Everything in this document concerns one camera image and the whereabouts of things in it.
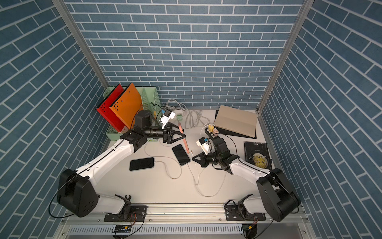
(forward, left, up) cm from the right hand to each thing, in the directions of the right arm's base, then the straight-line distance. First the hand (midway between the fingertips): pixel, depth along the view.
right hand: (194, 159), depth 82 cm
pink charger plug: (+23, -11, -4) cm, 26 cm away
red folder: (+17, +52, +18) cm, 58 cm away
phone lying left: (-1, +33, -9) cm, 35 cm away
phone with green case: (+9, +10, -14) cm, 20 cm away
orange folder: (+24, +43, +15) cm, 52 cm away
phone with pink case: (-1, +4, +20) cm, 20 cm away
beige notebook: (+39, -30, -9) cm, 50 cm away
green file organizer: (+41, +36, +4) cm, 54 cm away
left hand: (+3, +4, +19) cm, 19 cm away
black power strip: (+1, -11, +17) cm, 20 cm away
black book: (+11, -39, -9) cm, 42 cm away
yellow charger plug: (+26, -9, -4) cm, 28 cm away
